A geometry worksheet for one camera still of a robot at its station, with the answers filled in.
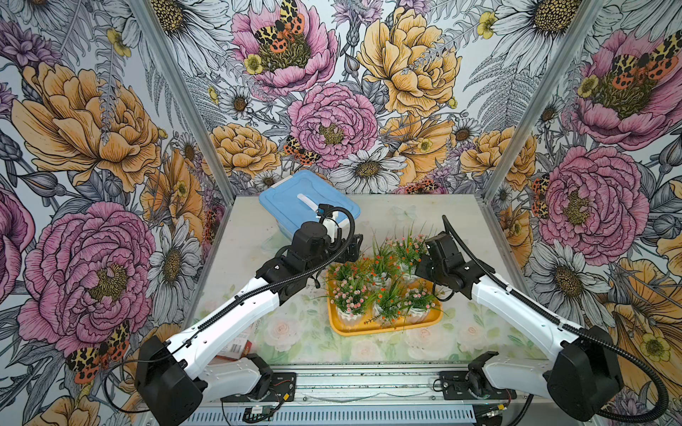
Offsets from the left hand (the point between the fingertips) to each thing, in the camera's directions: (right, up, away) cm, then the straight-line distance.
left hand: (346, 242), depth 75 cm
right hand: (+23, -10, +9) cm, 27 cm away
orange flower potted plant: (+11, -17, 0) cm, 21 cm away
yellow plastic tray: (+7, -23, +2) cm, 24 cm away
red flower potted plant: (+1, -9, +4) cm, 10 cm away
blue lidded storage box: (-18, +14, +22) cm, 32 cm away
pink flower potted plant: (+20, -17, +1) cm, 26 cm away
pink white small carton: (-31, -31, +2) cm, 44 cm away
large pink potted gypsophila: (0, -14, +2) cm, 14 cm away
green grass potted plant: (+19, -3, +8) cm, 20 cm away
